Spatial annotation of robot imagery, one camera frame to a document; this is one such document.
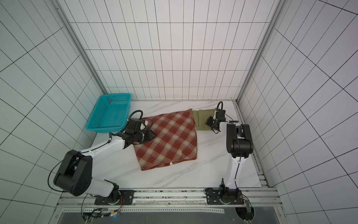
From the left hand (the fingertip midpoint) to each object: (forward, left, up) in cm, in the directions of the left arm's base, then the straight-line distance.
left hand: (155, 139), depth 87 cm
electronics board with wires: (-38, +25, -9) cm, 46 cm away
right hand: (+21, -38, -6) cm, 44 cm away
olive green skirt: (+20, -31, -4) cm, 38 cm away
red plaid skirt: (+2, -13, -7) cm, 15 cm away
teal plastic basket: (+27, +40, -8) cm, 49 cm away
